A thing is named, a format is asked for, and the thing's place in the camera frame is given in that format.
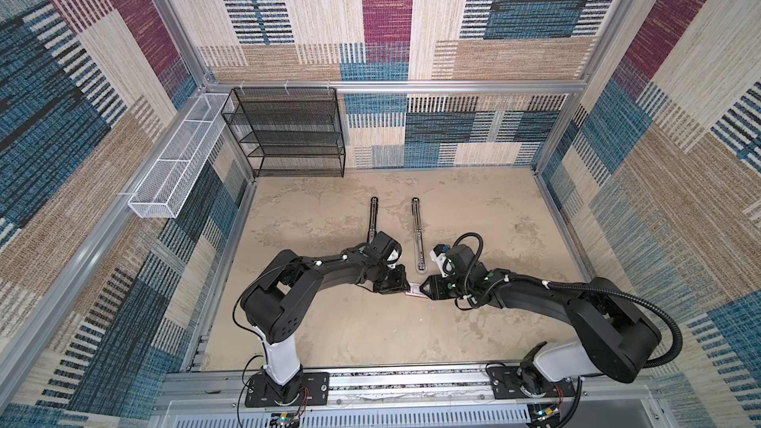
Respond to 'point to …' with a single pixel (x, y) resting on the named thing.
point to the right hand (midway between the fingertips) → (428, 292)
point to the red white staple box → (415, 290)
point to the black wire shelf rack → (291, 132)
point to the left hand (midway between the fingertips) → (411, 285)
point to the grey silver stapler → (420, 258)
